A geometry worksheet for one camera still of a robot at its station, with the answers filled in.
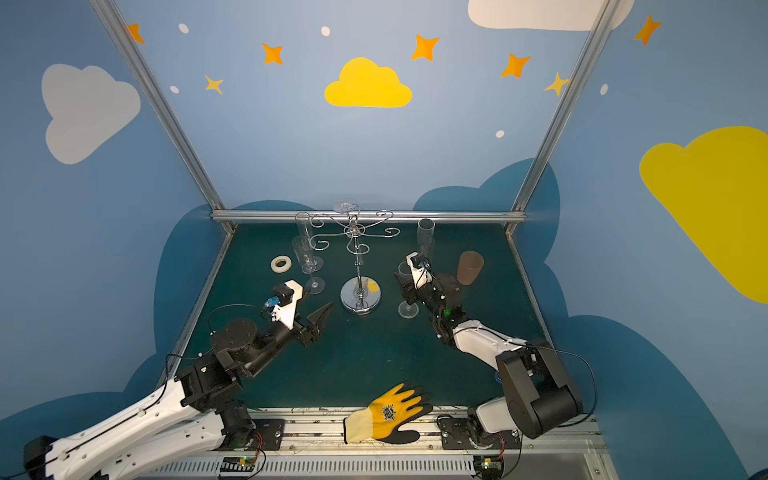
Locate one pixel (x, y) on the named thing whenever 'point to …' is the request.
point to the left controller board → (237, 464)
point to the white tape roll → (281, 269)
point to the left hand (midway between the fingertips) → (318, 293)
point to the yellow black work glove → (383, 419)
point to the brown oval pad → (469, 267)
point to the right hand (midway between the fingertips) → (408, 266)
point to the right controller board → (488, 467)
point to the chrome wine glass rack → (360, 294)
